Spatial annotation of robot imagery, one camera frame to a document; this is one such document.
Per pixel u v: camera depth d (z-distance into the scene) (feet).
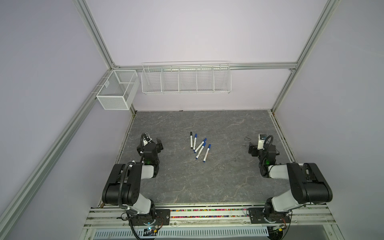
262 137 2.69
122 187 1.39
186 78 3.35
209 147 3.27
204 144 3.33
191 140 3.35
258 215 2.43
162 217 2.42
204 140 3.37
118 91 3.25
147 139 2.53
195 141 3.35
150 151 2.36
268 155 2.34
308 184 1.52
